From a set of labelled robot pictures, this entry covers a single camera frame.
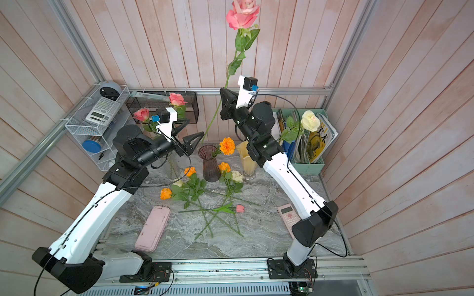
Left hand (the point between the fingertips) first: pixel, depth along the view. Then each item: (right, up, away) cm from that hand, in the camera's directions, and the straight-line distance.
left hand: (196, 129), depth 59 cm
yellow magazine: (+59, +1, +39) cm, 71 cm away
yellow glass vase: (+20, -12, +28) cm, 37 cm away
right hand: (+7, +13, -1) cm, 15 cm away
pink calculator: (+40, -38, +29) cm, 62 cm away
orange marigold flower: (+10, -4, +15) cm, 18 cm away
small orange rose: (-12, -17, +41) cm, 46 cm away
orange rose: (+7, -15, +43) cm, 46 cm away
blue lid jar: (-48, -4, +17) cm, 51 cm away
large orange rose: (-13, -29, +36) cm, 47 cm away
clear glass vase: (-20, -16, +41) cm, 48 cm away
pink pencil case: (-25, -44, +23) cm, 55 cm away
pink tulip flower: (+9, -34, +31) cm, 47 cm away
